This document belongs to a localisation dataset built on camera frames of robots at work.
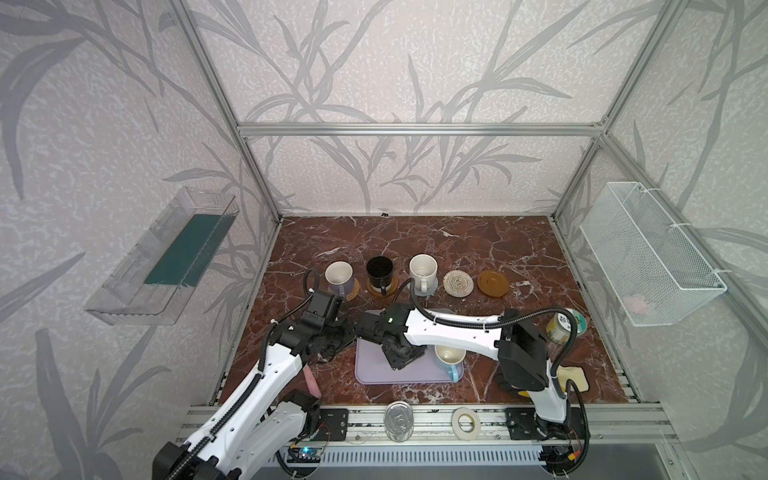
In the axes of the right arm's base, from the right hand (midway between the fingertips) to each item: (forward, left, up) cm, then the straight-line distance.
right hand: (404, 348), depth 82 cm
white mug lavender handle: (+25, +22, -2) cm, 33 cm away
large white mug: (+27, -6, -1) cm, 27 cm away
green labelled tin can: (+6, -44, +2) cm, 44 cm away
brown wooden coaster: (+18, +8, +1) cm, 20 cm away
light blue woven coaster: (+17, -6, 0) cm, 18 cm away
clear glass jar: (-17, +1, +1) cm, 18 cm away
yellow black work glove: (-6, -43, -3) cm, 44 cm away
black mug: (+25, +8, 0) cm, 26 cm away
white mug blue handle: (-4, -13, +3) cm, 14 cm away
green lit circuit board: (-24, +24, -6) cm, 34 cm away
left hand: (+4, +11, +7) cm, 14 cm away
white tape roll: (-20, -15, -4) cm, 25 cm away
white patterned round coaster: (+23, -18, -5) cm, 30 cm away
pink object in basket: (+5, -57, +16) cm, 59 cm away
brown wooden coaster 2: (+24, -30, -5) cm, 39 cm away
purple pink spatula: (-8, +25, -3) cm, 26 cm away
